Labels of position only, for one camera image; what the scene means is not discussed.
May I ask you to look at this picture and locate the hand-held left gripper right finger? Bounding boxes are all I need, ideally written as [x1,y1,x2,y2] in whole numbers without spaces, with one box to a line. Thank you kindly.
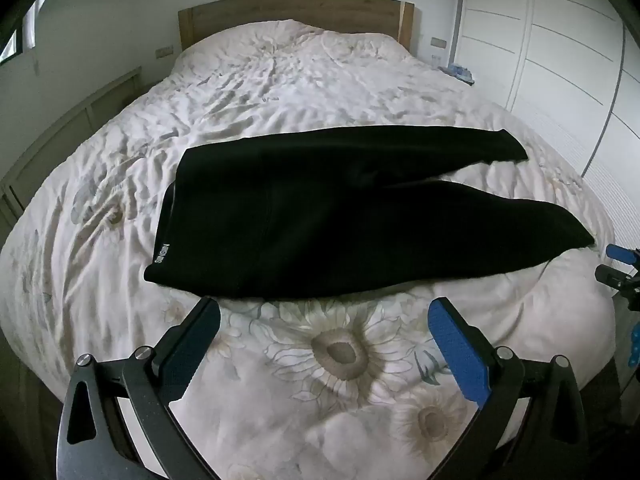
[427,296,589,480]

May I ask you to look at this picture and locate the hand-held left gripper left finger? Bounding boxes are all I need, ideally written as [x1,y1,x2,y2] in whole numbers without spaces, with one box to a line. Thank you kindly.
[55,296,222,480]

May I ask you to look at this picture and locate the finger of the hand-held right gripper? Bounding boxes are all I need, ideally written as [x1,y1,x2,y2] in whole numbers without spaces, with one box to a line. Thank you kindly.
[605,244,640,266]
[594,265,632,289]

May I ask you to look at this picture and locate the black pants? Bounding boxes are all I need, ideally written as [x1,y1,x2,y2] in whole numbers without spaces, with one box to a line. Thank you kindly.
[143,127,596,300]

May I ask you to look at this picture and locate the white wardrobe doors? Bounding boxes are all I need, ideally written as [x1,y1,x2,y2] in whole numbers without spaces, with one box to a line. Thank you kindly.
[448,0,640,268]

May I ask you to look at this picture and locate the blue bedside clutter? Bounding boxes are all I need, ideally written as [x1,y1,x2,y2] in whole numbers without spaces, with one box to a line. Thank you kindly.
[439,62,477,82]

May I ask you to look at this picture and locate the white floral duvet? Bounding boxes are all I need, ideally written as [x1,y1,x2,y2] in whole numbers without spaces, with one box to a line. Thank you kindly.
[0,19,617,480]

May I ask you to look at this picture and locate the wooden headboard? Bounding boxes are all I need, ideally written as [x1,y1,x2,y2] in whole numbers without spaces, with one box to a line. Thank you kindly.
[178,0,416,55]

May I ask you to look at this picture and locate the window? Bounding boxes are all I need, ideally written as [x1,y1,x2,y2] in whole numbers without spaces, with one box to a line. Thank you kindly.
[0,0,40,67]

